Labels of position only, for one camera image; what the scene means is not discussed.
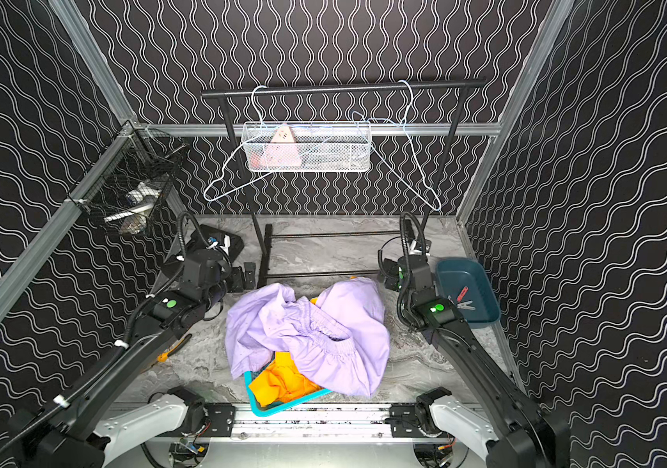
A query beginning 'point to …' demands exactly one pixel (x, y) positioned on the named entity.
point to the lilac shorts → (340, 339)
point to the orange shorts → (282, 382)
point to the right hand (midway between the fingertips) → (401, 263)
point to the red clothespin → (462, 294)
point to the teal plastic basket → (259, 410)
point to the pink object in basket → (282, 150)
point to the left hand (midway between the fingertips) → (237, 260)
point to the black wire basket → (127, 183)
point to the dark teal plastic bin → (467, 285)
